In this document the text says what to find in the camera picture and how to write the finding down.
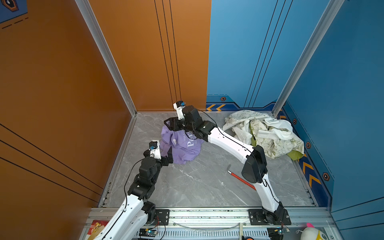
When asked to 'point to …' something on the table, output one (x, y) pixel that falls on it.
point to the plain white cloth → (279, 129)
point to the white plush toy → (311, 233)
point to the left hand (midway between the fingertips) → (163, 146)
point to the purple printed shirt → (185, 146)
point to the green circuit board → (147, 232)
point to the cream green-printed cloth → (275, 148)
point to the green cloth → (295, 155)
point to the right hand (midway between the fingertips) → (167, 121)
